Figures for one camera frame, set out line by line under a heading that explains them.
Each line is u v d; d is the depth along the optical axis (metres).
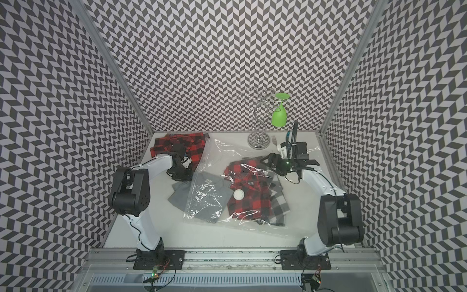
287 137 1.16
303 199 0.90
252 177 0.94
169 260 0.71
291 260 0.74
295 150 0.71
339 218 0.44
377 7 0.67
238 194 0.87
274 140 1.15
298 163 0.67
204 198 0.84
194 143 1.05
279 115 0.95
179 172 0.83
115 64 0.89
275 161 0.77
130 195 0.51
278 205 0.86
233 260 0.75
